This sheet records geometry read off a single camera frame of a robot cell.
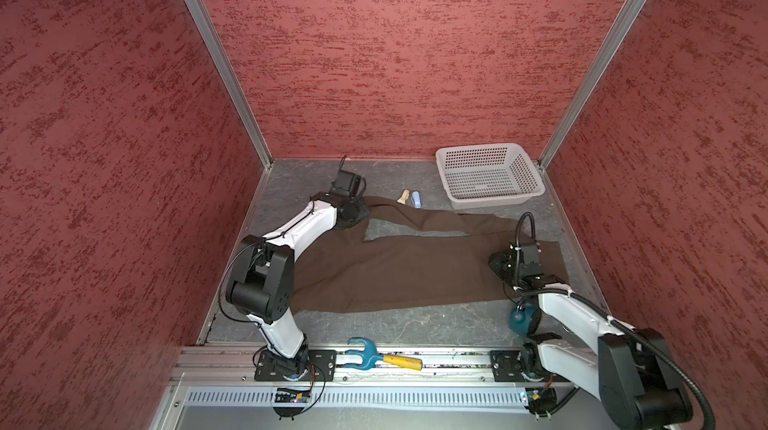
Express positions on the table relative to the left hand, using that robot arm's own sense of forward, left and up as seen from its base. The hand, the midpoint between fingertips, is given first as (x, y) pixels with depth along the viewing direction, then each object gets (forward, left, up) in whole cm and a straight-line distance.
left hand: (362, 218), depth 93 cm
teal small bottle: (-29, -43, -2) cm, 52 cm away
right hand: (-12, -39, -6) cm, 41 cm away
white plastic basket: (+28, -48, -9) cm, 56 cm away
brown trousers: (-14, +6, -7) cm, 17 cm away
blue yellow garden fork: (-38, -5, -7) cm, 39 cm away
